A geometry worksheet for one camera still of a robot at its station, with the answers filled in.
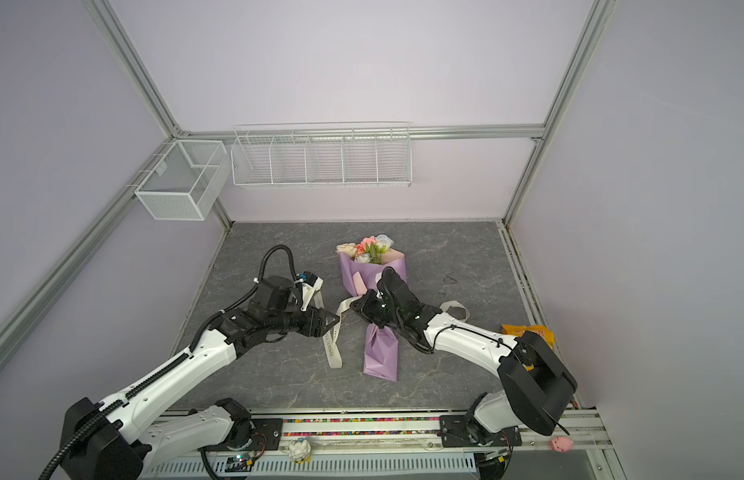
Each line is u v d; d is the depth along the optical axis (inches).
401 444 29.1
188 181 39.0
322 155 39.0
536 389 16.6
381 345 32.5
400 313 24.8
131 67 30.4
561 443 27.9
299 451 26.3
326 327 27.8
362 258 39.4
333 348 32.1
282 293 23.8
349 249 41.3
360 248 41.7
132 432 16.2
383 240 42.4
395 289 24.6
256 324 22.1
